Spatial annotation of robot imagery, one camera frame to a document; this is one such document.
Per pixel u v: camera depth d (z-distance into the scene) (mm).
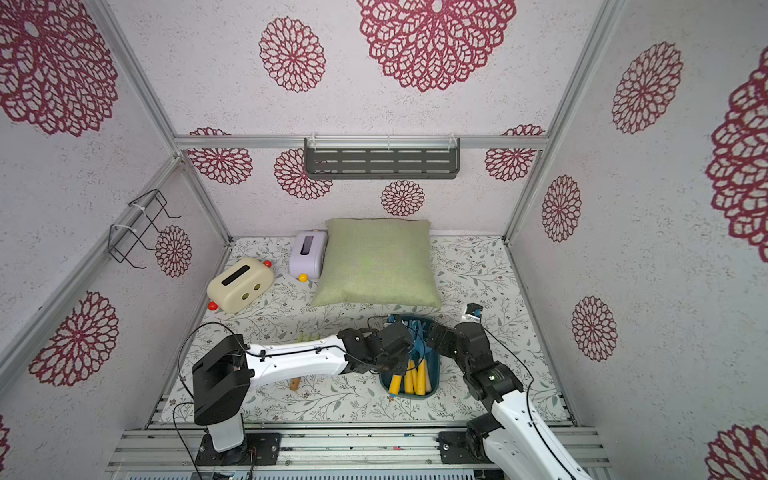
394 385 771
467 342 586
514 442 495
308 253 1030
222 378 480
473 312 699
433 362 870
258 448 732
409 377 830
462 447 734
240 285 948
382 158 957
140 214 779
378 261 989
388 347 617
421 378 811
